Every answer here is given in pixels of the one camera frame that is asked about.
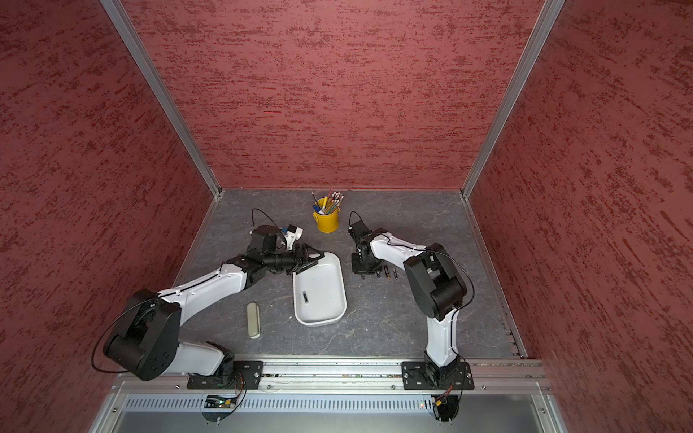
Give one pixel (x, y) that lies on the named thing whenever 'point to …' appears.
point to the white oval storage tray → (319, 292)
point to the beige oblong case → (254, 319)
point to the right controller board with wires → (446, 406)
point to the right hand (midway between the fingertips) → (362, 274)
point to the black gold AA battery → (386, 270)
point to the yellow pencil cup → (328, 224)
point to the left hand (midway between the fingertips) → (320, 263)
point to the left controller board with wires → (218, 401)
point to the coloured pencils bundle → (329, 203)
